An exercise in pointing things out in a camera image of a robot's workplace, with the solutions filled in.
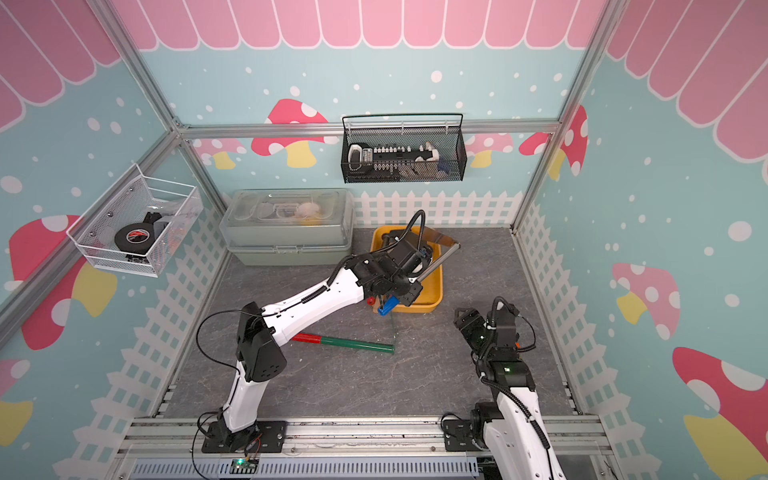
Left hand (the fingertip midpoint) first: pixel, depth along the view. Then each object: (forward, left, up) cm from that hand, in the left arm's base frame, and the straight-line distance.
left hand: (410, 290), depth 82 cm
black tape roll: (+2, +66, +17) cm, 69 cm away
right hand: (-5, -14, -4) cm, 15 cm away
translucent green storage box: (+24, +39, 0) cm, 46 cm away
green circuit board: (-39, +41, -20) cm, 60 cm away
